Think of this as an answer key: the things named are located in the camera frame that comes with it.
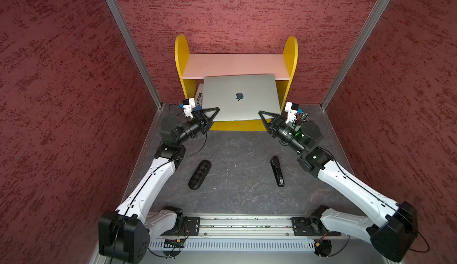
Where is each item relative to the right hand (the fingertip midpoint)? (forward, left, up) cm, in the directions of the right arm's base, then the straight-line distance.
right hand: (254, 118), depth 65 cm
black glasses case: (-7, +25, -33) cm, 43 cm away
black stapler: (-3, -13, -33) cm, 36 cm away
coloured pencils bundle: (+20, -30, -24) cm, 43 cm away
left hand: (+2, +13, 0) cm, 13 cm away
